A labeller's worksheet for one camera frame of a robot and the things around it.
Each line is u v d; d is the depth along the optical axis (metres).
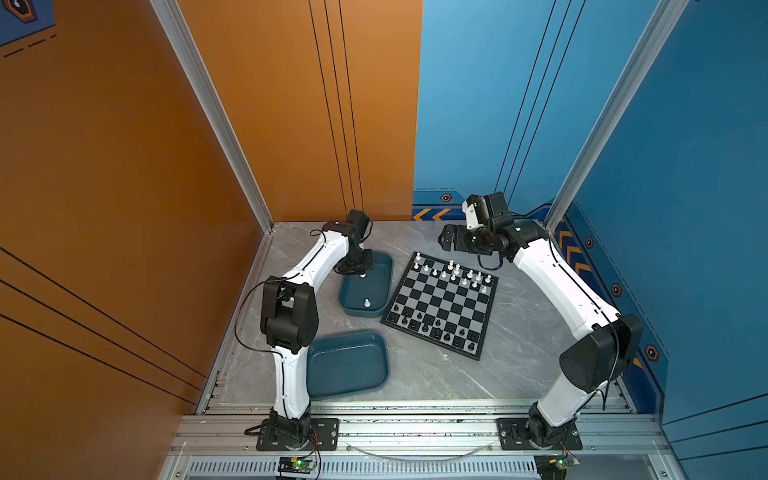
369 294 0.97
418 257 1.07
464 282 0.99
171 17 0.70
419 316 0.92
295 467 0.71
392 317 0.91
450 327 0.89
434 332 0.88
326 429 0.74
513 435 0.73
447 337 0.87
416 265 1.04
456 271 1.02
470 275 1.01
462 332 0.89
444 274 1.02
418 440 0.74
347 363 0.83
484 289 0.97
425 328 0.89
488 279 1.00
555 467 0.70
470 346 0.85
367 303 0.96
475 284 0.99
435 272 1.02
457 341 0.87
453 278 1.01
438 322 0.91
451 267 1.03
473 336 0.87
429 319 0.92
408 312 0.93
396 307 0.94
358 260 0.81
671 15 0.70
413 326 0.90
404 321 0.91
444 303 0.96
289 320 0.53
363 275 0.94
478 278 1.00
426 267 1.03
